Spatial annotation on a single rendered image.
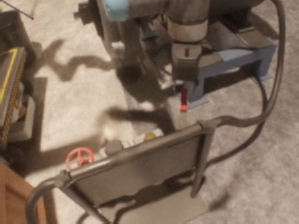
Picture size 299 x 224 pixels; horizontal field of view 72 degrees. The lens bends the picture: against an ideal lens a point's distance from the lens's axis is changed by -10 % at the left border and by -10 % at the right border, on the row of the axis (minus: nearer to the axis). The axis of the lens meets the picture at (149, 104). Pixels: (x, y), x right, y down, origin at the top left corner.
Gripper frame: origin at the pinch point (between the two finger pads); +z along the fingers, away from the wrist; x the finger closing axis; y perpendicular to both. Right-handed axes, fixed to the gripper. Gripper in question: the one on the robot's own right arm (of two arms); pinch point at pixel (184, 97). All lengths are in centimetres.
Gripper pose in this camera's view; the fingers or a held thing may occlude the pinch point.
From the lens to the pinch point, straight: 66.8
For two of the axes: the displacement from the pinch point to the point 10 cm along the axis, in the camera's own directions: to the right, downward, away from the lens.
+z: 0.8, 6.4, 7.7
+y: 1.3, -7.7, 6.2
